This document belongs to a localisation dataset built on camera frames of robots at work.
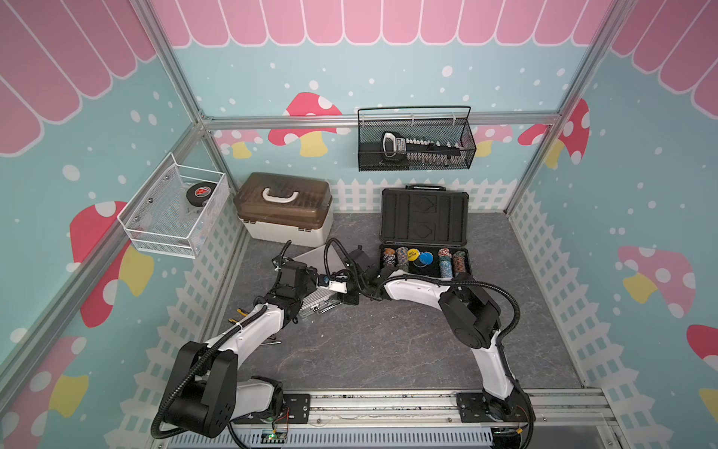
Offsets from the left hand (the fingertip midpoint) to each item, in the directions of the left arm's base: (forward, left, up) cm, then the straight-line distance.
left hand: (308, 283), depth 91 cm
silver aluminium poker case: (-4, -6, -2) cm, 7 cm away
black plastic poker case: (+24, -41, 0) cm, 47 cm away
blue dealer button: (+14, -41, -4) cm, 44 cm away
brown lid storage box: (+21, +9, +13) cm, 26 cm away
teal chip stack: (+11, -47, -3) cm, 49 cm away
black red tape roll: (+13, +29, +26) cm, 41 cm away
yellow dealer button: (+15, -36, -4) cm, 39 cm away
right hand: (-1, -8, -2) cm, 9 cm away
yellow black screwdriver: (-17, +10, -7) cm, 21 cm away
